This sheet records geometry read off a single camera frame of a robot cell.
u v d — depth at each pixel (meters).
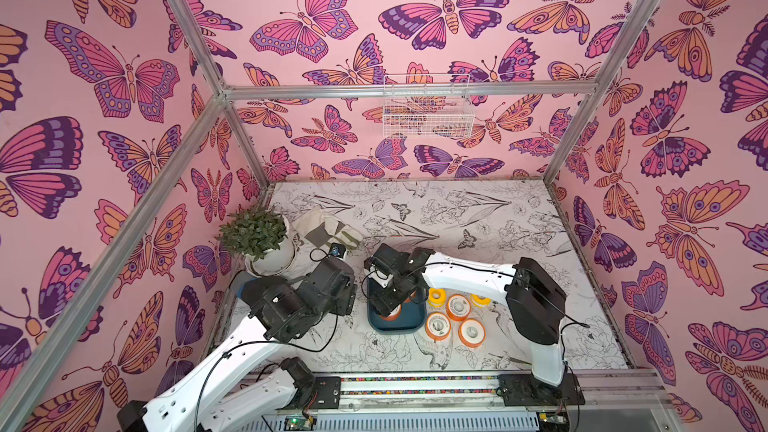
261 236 0.82
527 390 0.73
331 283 0.52
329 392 0.73
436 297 0.88
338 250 0.63
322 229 1.05
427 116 1.06
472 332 0.83
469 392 0.75
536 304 0.51
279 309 0.46
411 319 0.85
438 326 0.84
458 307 0.87
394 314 0.83
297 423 0.71
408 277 0.61
